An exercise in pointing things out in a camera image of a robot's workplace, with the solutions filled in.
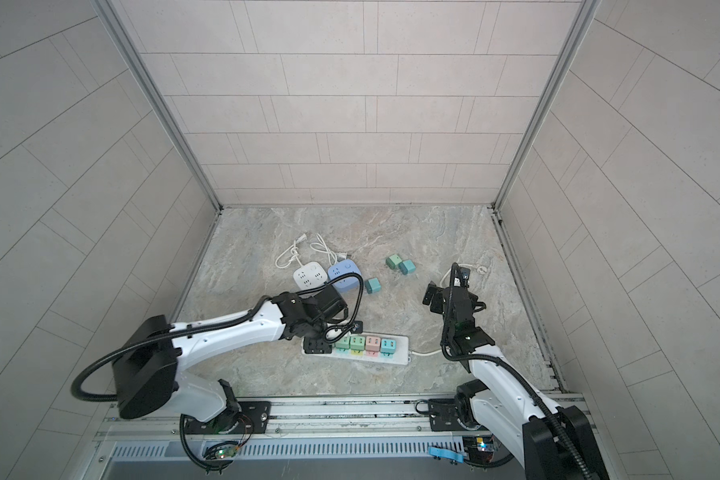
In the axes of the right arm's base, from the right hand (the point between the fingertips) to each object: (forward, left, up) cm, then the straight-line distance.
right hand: (441, 285), depth 86 cm
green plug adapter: (-15, +25, -1) cm, 29 cm away
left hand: (-9, +31, -3) cm, 32 cm away
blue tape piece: (-39, +5, -6) cm, 40 cm away
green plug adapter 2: (+14, +13, -5) cm, 19 cm away
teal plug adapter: (+10, +8, -5) cm, 14 cm away
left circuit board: (-36, +55, -4) cm, 65 cm away
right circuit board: (-38, -2, -9) cm, 39 cm away
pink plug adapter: (-15, +21, -1) cm, 26 cm away
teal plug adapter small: (-16, +17, -2) cm, 23 cm away
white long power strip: (-17, +14, -6) cm, 22 cm away
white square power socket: (+9, +40, -3) cm, 41 cm away
